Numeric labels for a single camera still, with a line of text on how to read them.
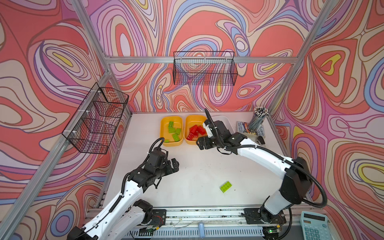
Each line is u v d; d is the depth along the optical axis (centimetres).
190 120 111
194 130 102
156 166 60
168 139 101
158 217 73
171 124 110
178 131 107
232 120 109
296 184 43
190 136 102
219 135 61
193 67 92
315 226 69
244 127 108
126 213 59
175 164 72
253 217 73
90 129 74
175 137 104
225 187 82
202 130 78
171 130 107
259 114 93
